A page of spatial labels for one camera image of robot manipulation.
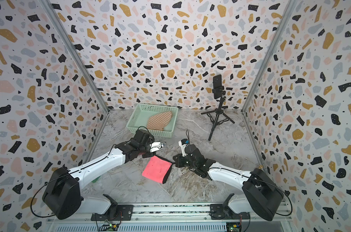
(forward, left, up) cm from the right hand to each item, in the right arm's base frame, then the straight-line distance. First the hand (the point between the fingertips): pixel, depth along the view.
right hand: (172, 158), depth 82 cm
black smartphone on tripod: (+38, -27, +21) cm, 51 cm away
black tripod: (+32, -28, +1) cm, 43 cm away
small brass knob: (-1, -52, -7) cm, 52 cm away
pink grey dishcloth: (-2, +10, -10) cm, 14 cm away
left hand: (+8, +11, +2) cm, 14 cm away
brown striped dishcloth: (+35, +14, -7) cm, 38 cm away
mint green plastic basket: (+44, +30, -9) cm, 54 cm away
